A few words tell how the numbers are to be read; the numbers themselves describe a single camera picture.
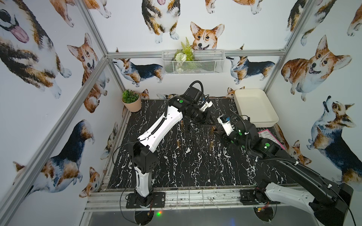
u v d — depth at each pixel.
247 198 0.73
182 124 1.03
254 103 1.16
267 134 1.00
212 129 0.72
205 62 0.92
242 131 0.53
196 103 0.64
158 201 0.73
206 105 0.70
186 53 0.82
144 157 0.44
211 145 0.93
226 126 0.62
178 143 0.92
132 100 1.03
